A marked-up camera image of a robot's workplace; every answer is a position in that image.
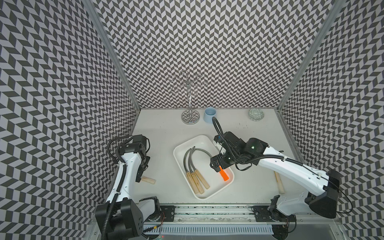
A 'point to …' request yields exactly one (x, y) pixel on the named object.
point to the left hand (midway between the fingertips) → (141, 170)
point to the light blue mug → (209, 112)
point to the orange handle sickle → (223, 174)
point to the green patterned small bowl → (255, 114)
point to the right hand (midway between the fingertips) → (220, 164)
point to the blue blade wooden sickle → (148, 180)
